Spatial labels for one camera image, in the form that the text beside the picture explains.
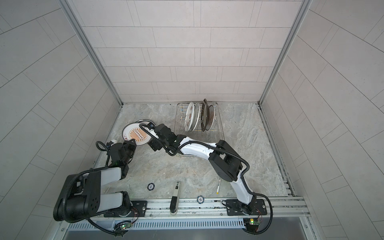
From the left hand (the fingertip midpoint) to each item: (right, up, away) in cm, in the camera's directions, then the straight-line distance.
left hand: (138, 135), depth 89 cm
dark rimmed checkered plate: (+39, +12, -3) cm, 41 cm away
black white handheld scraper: (+25, -28, -19) cm, 42 cm away
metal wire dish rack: (+45, -1, +8) cm, 46 cm away
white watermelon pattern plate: (+30, +11, +8) cm, 33 cm away
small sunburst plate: (+44, +11, 0) cm, 45 cm away
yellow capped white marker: (+47, -26, -11) cm, 54 cm away
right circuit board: (+61, -39, -21) cm, 75 cm away
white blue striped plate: (+35, +15, +4) cm, 39 cm away
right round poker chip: (+37, -30, -15) cm, 50 cm away
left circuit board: (+4, -36, -24) cm, 44 cm away
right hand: (+10, -1, -5) cm, 11 cm away
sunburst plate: (-3, +2, +2) cm, 4 cm away
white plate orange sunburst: (-1, +8, +12) cm, 15 cm away
